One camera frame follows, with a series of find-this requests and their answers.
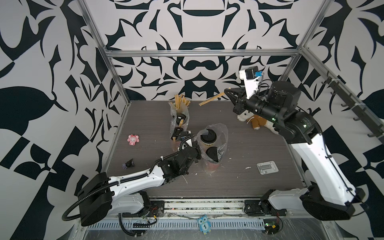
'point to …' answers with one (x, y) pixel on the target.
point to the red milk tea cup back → (212, 156)
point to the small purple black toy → (128, 164)
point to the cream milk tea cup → (209, 139)
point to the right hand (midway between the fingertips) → (225, 88)
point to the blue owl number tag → (205, 225)
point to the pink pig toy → (133, 139)
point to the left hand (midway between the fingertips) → (196, 140)
